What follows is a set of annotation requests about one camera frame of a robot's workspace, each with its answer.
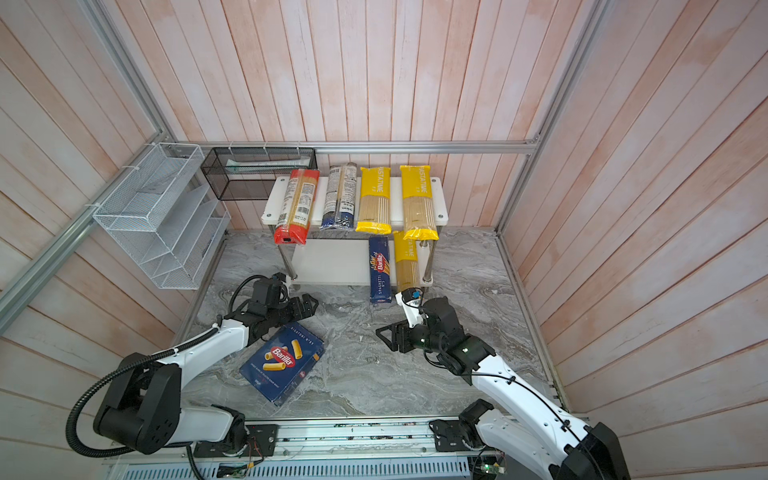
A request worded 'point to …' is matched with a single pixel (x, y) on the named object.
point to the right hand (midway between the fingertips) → (385, 329)
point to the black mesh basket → (247, 173)
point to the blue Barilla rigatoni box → (279, 365)
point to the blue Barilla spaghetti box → (380, 270)
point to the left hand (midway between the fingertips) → (308, 310)
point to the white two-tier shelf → (321, 196)
